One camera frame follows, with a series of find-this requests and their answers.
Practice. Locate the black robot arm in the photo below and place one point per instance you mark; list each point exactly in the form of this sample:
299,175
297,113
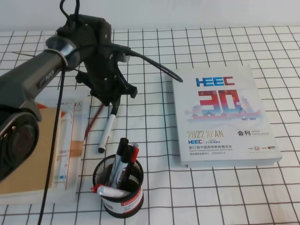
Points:
19,113

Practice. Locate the red capped pen in holder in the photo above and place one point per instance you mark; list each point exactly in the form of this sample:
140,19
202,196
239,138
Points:
131,163

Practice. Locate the dark red pencil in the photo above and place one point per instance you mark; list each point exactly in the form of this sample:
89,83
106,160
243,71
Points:
90,125

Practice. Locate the black mesh pen holder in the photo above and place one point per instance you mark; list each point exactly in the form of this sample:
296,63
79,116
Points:
126,206

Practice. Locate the white marker black cap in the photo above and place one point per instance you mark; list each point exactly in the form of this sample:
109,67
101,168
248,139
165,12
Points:
107,130

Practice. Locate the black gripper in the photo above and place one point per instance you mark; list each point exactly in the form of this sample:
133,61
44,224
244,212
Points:
92,39

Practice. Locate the white flashlight pen red clip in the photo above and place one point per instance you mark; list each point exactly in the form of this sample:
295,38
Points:
106,191

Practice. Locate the white HEEC catalogue book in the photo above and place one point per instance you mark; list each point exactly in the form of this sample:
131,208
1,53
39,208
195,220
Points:
221,121

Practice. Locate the white brochure stack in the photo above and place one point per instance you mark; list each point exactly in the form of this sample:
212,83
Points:
49,99

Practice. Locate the black capped marker in holder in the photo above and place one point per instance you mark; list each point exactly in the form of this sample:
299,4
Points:
121,147

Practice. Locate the tan kraft notebook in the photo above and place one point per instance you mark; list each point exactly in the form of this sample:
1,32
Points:
31,175

